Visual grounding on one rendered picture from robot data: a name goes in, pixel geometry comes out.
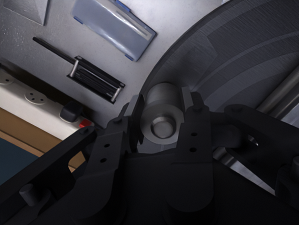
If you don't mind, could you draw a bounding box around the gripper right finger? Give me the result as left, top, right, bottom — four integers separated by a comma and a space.
163, 85, 299, 212

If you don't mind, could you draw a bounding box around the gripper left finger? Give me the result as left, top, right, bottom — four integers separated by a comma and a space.
0, 92, 147, 225

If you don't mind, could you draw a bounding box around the grey cylindrical index pin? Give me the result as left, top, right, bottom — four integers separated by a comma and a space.
139, 81, 186, 154

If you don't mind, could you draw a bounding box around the black folding hex key set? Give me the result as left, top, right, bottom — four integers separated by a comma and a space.
32, 35, 126, 105

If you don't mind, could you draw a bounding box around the black plug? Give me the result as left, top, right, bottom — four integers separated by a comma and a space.
59, 100, 85, 124

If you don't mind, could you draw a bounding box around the white power strip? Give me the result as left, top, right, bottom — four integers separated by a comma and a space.
0, 67, 96, 141

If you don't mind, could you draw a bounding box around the silver guide rod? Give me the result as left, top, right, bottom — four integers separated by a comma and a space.
255, 69, 299, 113

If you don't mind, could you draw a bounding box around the blue-grey plastic pouch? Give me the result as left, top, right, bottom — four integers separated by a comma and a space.
70, 0, 158, 63

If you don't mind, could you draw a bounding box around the grey pyramid shaped block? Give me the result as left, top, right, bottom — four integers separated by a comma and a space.
1, 0, 52, 27

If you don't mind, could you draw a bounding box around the red rocker switch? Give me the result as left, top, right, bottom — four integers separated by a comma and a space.
78, 118, 94, 129

